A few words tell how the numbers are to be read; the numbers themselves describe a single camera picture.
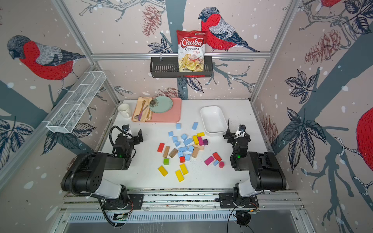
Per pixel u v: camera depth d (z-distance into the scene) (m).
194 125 1.06
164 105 1.19
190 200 0.76
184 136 0.97
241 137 0.76
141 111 1.14
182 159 0.87
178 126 1.05
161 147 0.93
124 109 1.06
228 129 0.92
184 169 0.86
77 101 0.79
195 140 0.95
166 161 0.87
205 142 0.95
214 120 1.10
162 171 0.84
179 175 0.83
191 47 0.84
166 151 0.92
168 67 0.95
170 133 1.01
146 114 1.10
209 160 0.88
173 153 0.90
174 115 1.11
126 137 0.77
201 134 1.01
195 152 0.90
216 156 0.89
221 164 0.86
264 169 0.46
